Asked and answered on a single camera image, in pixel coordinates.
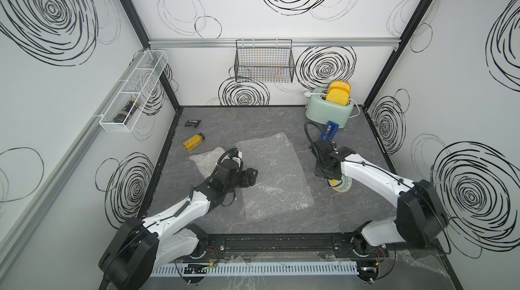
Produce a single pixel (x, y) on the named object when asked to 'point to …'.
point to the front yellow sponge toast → (338, 95)
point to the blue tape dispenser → (331, 129)
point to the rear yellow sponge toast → (341, 84)
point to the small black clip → (193, 122)
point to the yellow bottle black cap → (193, 141)
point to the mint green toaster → (319, 109)
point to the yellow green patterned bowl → (340, 185)
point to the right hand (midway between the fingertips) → (324, 173)
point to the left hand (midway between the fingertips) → (251, 172)
